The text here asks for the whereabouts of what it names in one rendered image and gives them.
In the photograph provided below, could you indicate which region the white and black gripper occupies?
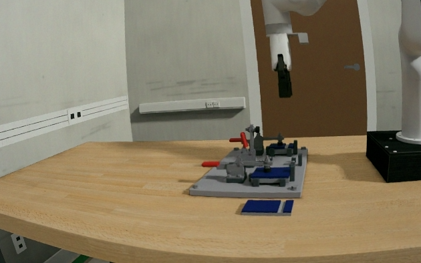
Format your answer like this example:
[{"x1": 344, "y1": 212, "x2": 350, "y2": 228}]
[{"x1": 267, "y1": 34, "x2": 292, "y2": 98}]

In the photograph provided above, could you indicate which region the blue part with slot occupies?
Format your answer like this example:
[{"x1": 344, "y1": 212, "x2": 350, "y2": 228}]
[{"x1": 241, "y1": 200, "x2": 294, "y2": 216}]

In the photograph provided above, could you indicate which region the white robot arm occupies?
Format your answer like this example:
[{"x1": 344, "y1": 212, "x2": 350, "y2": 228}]
[{"x1": 262, "y1": 0, "x2": 421, "y2": 145}]

